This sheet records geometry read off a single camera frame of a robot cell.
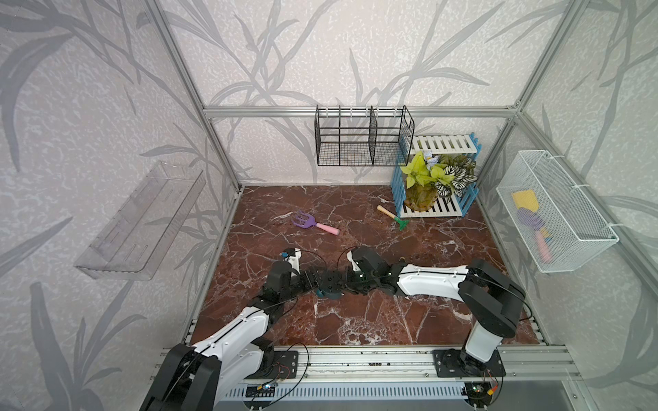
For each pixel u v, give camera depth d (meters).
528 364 0.76
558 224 0.64
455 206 1.11
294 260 0.79
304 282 0.75
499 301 0.46
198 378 0.41
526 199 0.84
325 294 0.85
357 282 0.75
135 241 0.68
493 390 0.70
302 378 0.72
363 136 1.05
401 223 1.08
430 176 0.91
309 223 1.07
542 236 0.76
